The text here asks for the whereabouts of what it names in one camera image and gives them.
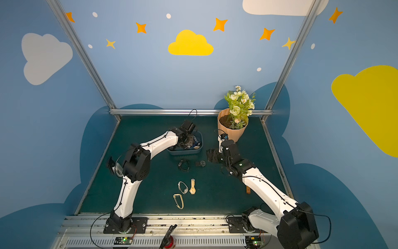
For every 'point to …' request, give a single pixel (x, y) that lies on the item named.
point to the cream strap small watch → (193, 190)
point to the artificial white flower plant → (240, 106)
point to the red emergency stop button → (171, 243)
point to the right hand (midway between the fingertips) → (215, 150)
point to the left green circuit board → (123, 240)
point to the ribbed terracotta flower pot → (234, 126)
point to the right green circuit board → (254, 241)
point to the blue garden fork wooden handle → (248, 190)
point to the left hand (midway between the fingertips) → (191, 139)
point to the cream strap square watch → (179, 201)
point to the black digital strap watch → (184, 164)
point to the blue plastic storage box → (179, 150)
